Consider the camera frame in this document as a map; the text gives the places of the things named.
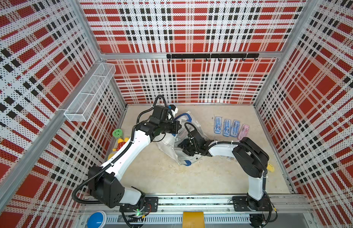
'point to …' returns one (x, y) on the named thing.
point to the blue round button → (97, 219)
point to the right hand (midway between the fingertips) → (180, 147)
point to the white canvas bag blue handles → (171, 141)
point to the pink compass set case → (244, 132)
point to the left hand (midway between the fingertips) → (182, 126)
